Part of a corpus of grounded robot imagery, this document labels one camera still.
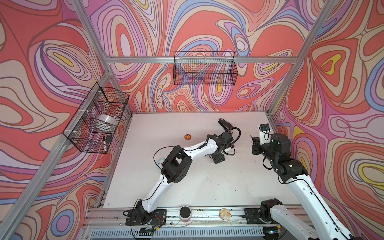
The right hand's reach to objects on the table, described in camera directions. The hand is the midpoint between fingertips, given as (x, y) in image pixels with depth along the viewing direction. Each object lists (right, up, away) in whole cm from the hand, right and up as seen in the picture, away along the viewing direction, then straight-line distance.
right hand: (254, 141), depth 76 cm
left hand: (-16, -9, +19) cm, 27 cm away
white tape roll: (-73, +10, -6) cm, 74 cm away
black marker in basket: (-75, -1, -4) cm, 75 cm away
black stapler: (-8, +9, +33) cm, 35 cm away
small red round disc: (-36, +1, +28) cm, 46 cm away
